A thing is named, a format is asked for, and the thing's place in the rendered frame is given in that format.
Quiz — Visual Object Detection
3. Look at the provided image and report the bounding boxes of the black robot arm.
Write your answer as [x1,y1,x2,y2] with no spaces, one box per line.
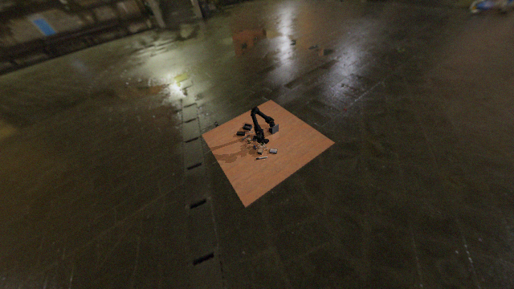
[251,107,275,144]

